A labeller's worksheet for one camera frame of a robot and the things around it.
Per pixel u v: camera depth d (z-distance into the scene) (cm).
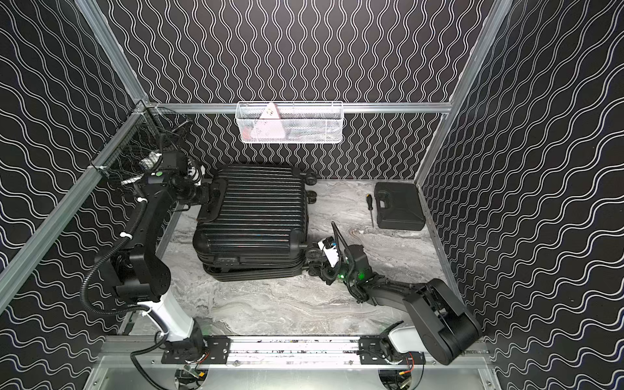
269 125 88
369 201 111
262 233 75
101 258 43
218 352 74
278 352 76
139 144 93
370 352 73
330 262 76
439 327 43
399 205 104
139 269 46
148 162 84
